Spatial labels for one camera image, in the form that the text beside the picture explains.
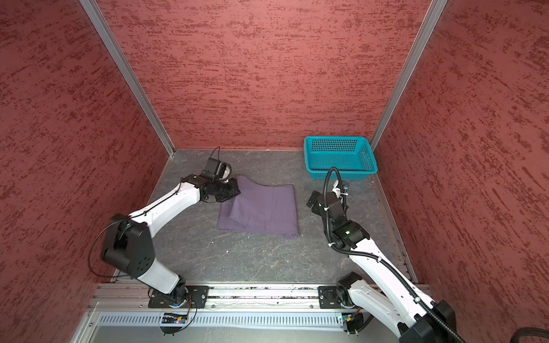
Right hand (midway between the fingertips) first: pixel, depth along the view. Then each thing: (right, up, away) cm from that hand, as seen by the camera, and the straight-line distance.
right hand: (321, 200), depth 80 cm
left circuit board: (-54, -40, -7) cm, 68 cm away
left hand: (-33, +1, +8) cm, 34 cm away
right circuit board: (+10, -40, -9) cm, 42 cm away
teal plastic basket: (+26, +19, +38) cm, 50 cm away
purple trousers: (-25, -5, +13) cm, 29 cm away
